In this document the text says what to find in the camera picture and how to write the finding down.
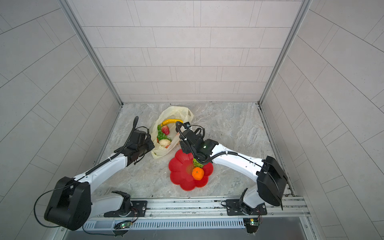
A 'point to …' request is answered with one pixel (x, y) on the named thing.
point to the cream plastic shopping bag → (178, 113)
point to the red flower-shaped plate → (181, 168)
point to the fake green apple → (196, 164)
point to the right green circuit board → (250, 222)
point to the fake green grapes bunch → (160, 134)
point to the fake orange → (197, 173)
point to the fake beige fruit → (164, 142)
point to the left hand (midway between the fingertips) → (157, 141)
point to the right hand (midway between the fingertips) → (186, 142)
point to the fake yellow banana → (171, 121)
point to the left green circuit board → (123, 224)
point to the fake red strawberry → (165, 130)
